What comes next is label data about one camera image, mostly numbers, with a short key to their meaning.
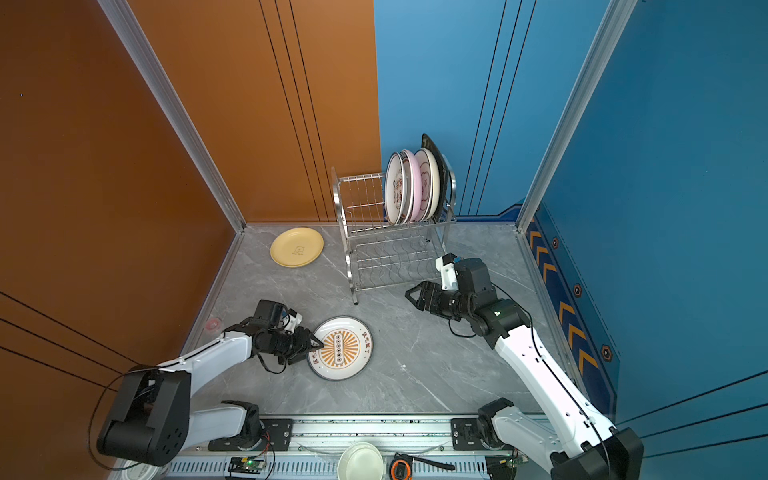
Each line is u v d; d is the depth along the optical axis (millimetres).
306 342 787
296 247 1129
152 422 416
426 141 810
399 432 756
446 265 675
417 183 715
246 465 706
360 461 697
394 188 850
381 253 1100
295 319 851
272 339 704
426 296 641
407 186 711
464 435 725
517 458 695
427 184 722
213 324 936
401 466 669
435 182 724
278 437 733
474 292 544
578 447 377
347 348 873
